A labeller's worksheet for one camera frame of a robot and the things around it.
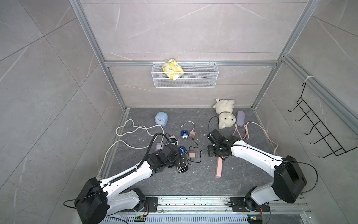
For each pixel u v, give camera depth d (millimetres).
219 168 832
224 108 1094
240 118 1102
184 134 998
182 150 906
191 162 897
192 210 730
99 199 394
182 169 834
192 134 1009
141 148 970
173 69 873
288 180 418
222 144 612
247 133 980
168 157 609
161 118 1028
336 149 580
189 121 1100
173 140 723
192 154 906
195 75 1009
